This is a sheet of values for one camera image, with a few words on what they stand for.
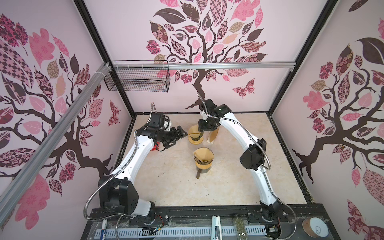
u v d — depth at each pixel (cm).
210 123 76
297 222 71
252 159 60
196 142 92
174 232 70
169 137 69
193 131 90
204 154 81
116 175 42
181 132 72
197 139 92
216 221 70
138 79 122
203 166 80
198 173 81
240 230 67
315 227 66
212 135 103
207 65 95
